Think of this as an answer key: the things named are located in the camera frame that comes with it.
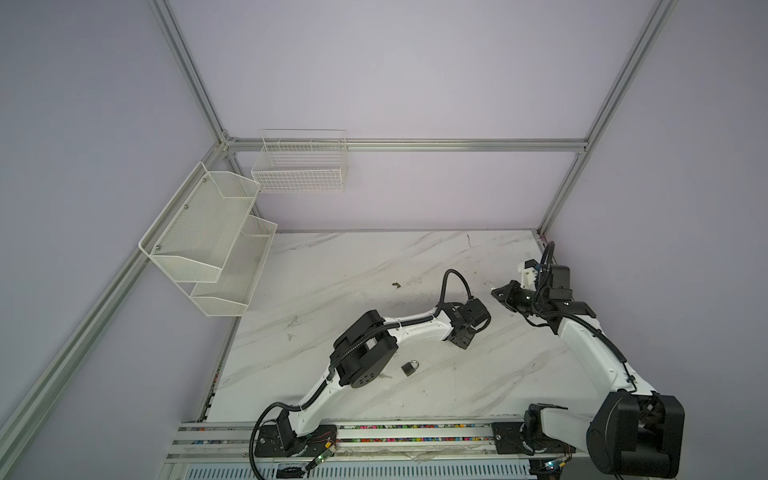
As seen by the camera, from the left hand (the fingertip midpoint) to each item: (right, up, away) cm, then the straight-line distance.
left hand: (457, 335), depth 91 cm
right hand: (+9, +15, -8) cm, 19 cm away
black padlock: (-15, -8, -6) cm, 18 cm away
